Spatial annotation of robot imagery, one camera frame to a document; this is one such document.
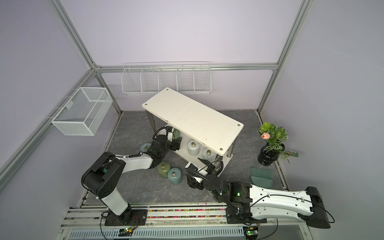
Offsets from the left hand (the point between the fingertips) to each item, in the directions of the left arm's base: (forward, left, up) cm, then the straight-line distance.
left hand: (176, 136), depth 93 cm
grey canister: (-11, -10, +4) cm, 15 cm away
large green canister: (-19, +7, -3) cm, 21 cm away
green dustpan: (-26, -49, -10) cm, 56 cm away
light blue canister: (-6, +19, -1) cm, 20 cm away
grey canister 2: (-16, -18, +4) cm, 24 cm away
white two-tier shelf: (-16, -16, +24) cm, 33 cm away
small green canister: (-1, -1, +5) cm, 5 cm away
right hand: (-25, -10, +12) cm, 29 cm away
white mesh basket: (+11, +52, +16) cm, 55 cm away
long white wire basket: (+35, -5, +19) cm, 40 cm away
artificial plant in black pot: (-16, -50, +18) cm, 55 cm away
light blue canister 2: (-24, +1, -2) cm, 24 cm away
